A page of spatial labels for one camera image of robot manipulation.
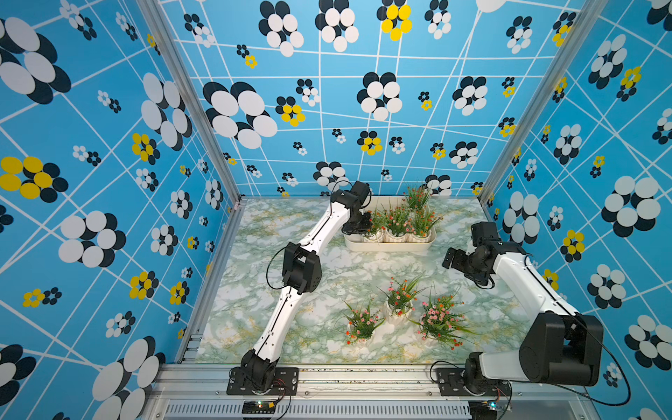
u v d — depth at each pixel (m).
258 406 0.72
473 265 0.71
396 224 0.92
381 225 0.94
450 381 0.73
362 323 0.72
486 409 0.70
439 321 0.70
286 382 0.74
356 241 1.04
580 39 0.72
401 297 0.75
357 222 0.86
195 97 0.87
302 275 0.65
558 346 0.46
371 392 0.73
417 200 1.03
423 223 0.94
